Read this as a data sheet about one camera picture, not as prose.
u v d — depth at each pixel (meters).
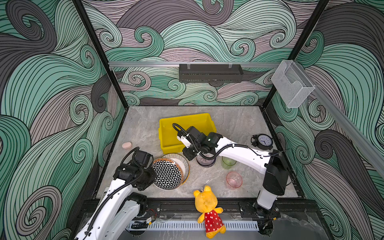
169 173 0.82
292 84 0.78
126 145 0.97
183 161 0.87
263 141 0.96
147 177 0.67
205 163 0.85
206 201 0.69
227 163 0.80
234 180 0.81
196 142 0.59
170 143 0.92
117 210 0.46
